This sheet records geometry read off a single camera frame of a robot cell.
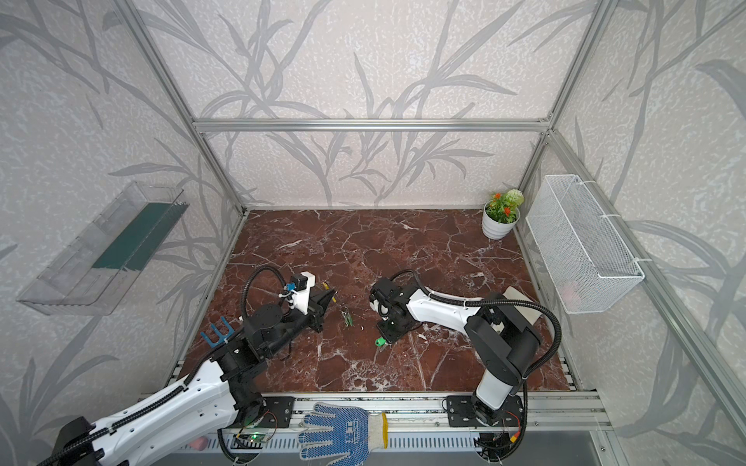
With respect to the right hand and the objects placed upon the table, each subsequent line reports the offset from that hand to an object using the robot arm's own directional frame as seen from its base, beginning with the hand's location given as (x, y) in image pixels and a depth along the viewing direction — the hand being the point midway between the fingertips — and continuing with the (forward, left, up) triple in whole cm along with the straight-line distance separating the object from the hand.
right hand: (388, 326), depth 87 cm
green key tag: (-5, +2, 0) cm, 5 cm away
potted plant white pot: (+35, -40, +3) cm, 53 cm away
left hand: (+3, +13, +20) cm, 24 cm away
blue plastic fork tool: (-3, +51, -1) cm, 51 cm away
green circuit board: (-28, +32, -1) cm, 42 cm away
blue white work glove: (-26, +8, 0) cm, 28 cm away
